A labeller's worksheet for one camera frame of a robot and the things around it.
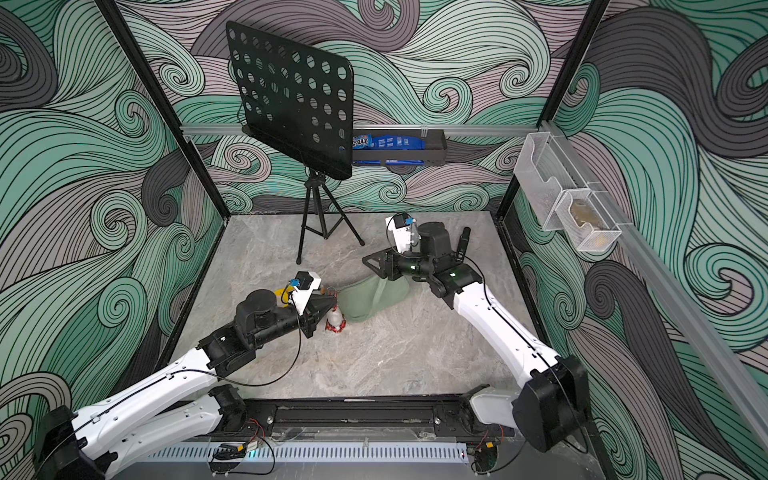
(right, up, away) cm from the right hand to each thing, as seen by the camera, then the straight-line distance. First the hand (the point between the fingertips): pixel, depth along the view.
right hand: (371, 257), depth 74 cm
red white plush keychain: (-9, -15, -2) cm, 18 cm away
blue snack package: (+5, +35, +19) cm, 40 cm away
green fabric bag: (-3, -13, +11) cm, 17 cm away
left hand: (-9, -9, -3) cm, 13 cm away
